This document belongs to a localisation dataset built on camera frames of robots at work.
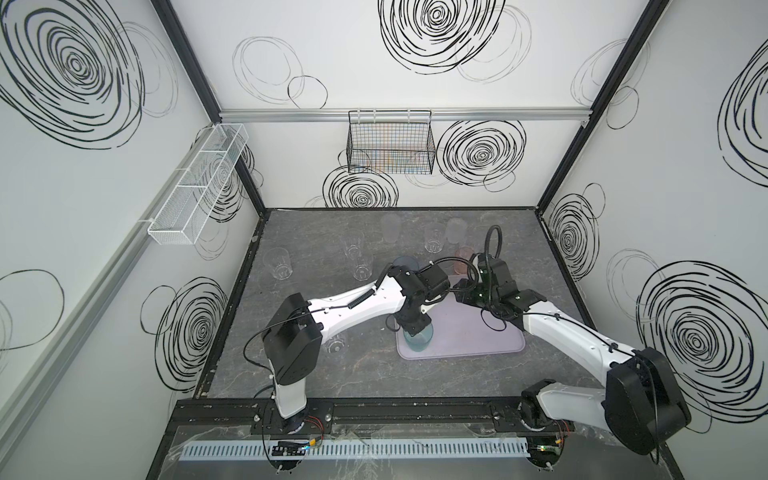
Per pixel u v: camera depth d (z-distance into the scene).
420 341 0.72
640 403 0.41
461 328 0.85
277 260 1.02
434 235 1.08
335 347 0.85
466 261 0.66
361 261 1.02
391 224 1.08
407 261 0.87
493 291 0.65
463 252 1.03
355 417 0.75
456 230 1.06
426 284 0.63
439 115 1.75
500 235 0.75
